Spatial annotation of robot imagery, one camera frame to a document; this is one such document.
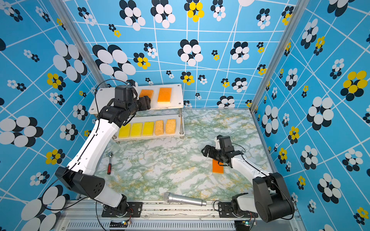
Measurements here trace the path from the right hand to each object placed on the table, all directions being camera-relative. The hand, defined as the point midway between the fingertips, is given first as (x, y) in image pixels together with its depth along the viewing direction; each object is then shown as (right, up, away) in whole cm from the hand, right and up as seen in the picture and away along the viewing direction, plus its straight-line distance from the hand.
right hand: (208, 152), depth 89 cm
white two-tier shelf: (-39, +28, +30) cm, 56 cm away
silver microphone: (-22, -20, -15) cm, 33 cm away
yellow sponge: (-40, +14, +8) cm, 43 cm away
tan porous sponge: (-25, +16, +8) cm, 31 cm away
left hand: (-35, +32, -14) cm, 49 cm away
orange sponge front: (+4, -9, -2) cm, 11 cm away
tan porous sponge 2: (-33, +15, +7) cm, 37 cm away
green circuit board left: (-48, -32, -18) cm, 60 cm away
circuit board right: (+14, -31, -20) cm, 39 cm away
